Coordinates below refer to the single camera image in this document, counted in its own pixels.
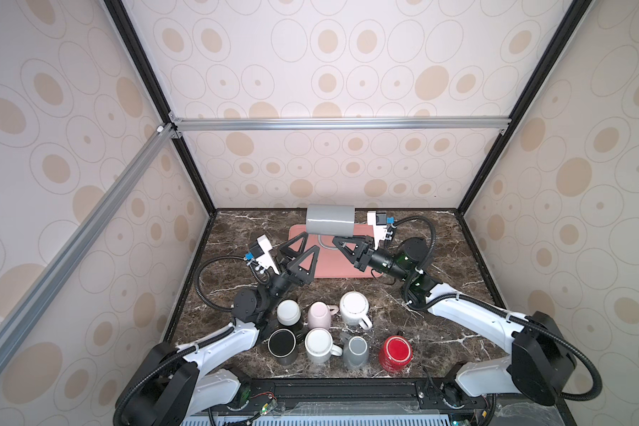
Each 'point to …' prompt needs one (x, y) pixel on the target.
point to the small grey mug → (356, 353)
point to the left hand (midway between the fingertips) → (318, 246)
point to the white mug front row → (319, 347)
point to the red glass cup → (396, 353)
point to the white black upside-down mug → (288, 312)
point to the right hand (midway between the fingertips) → (336, 244)
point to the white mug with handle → (354, 309)
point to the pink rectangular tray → (332, 263)
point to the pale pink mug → (319, 315)
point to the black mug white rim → (282, 345)
